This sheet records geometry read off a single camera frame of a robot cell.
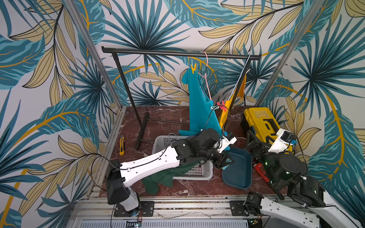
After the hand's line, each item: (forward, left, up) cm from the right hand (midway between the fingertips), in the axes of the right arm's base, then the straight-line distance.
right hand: (257, 136), depth 58 cm
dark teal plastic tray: (-2, -5, -42) cm, 43 cm away
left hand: (-7, +10, -10) cm, 16 cm away
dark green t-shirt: (-7, +39, -24) cm, 47 cm away
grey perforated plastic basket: (0, +19, -37) cm, 41 cm away
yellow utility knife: (+18, +71, -35) cm, 81 cm away
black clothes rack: (+45, +62, -36) cm, 85 cm away
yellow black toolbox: (+25, -21, -21) cm, 38 cm away
